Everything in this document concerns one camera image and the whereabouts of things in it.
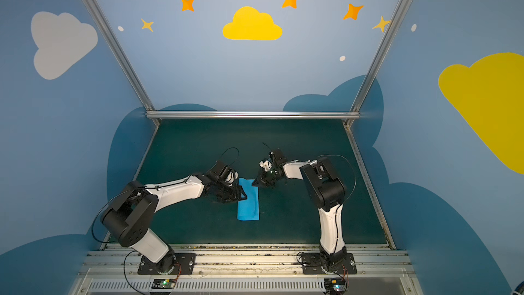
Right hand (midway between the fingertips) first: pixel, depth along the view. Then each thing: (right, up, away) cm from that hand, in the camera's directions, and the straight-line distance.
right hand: (252, 182), depth 95 cm
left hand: (-3, -5, -8) cm, 10 cm away
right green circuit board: (+31, -32, -24) cm, 50 cm away
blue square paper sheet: (-1, -10, -9) cm, 13 cm away
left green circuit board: (-30, -31, -24) cm, 50 cm away
